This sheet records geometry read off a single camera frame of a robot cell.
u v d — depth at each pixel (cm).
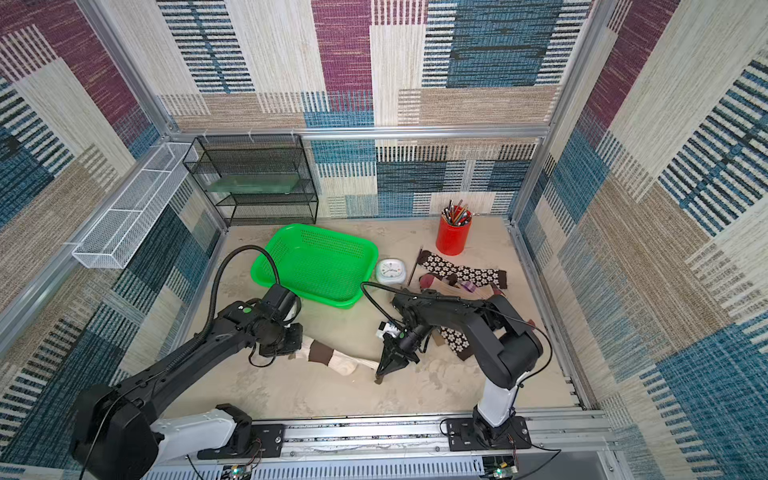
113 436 39
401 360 75
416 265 108
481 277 102
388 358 74
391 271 102
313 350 81
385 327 83
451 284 99
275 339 67
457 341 89
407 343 75
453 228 100
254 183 94
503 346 48
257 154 101
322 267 105
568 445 77
